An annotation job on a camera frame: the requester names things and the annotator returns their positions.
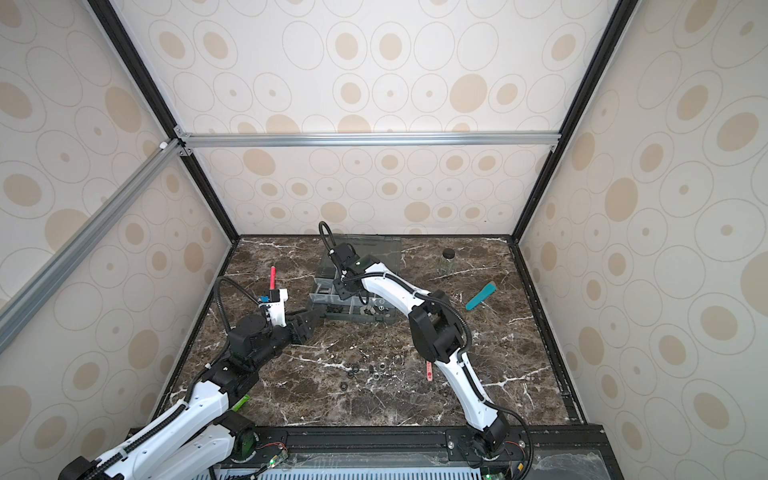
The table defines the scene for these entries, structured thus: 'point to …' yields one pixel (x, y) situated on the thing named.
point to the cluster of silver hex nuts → (377, 371)
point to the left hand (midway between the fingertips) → (321, 309)
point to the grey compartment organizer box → (325, 300)
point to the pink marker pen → (273, 278)
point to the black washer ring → (343, 383)
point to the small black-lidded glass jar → (446, 263)
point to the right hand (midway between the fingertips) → (347, 286)
